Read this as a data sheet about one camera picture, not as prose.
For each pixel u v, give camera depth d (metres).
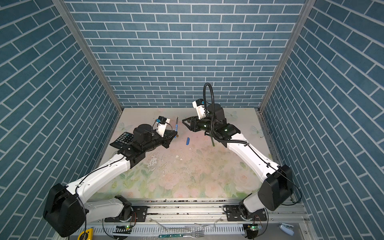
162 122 0.65
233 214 0.73
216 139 0.56
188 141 1.02
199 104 0.65
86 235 0.67
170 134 0.70
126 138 1.02
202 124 0.65
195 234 0.68
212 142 1.02
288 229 0.69
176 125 0.75
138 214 0.74
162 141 0.68
